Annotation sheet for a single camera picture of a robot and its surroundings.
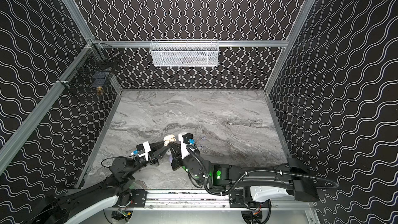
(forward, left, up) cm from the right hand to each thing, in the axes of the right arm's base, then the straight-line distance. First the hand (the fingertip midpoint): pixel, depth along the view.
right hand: (170, 145), depth 63 cm
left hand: (+1, +1, -2) cm, 2 cm away
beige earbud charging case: (+4, +2, -2) cm, 5 cm away
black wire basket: (+47, +55, +2) cm, 73 cm away
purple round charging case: (-6, -1, -1) cm, 6 cm away
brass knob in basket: (+31, +43, +2) cm, 53 cm away
